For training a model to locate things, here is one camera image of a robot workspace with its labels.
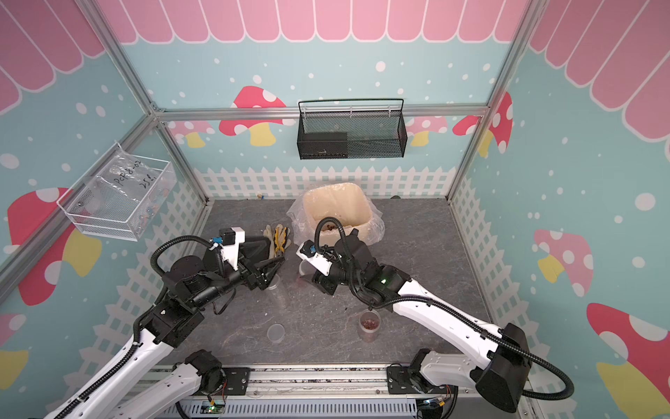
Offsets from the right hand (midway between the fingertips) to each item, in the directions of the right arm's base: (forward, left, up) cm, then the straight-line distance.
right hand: (308, 266), depth 70 cm
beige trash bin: (+31, -10, -7) cm, 33 cm away
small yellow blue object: (+54, +31, -26) cm, 67 cm away
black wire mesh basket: (+51, -13, +11) cm, 54 cm away
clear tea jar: (+1, +13, -24) cm, 27 cm away
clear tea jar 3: (-7, -18, -23) cm, 29 cm away
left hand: (0, +8, +6) cm, 10 cm away
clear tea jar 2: (-2, 0, +1) cm, 2 cm away
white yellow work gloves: (+24, +17, -22) cm, 37 cm away
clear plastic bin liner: (+21, +7, -4) cm, 23 cm away
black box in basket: (+42, +1, +10) cm, 43 cm away
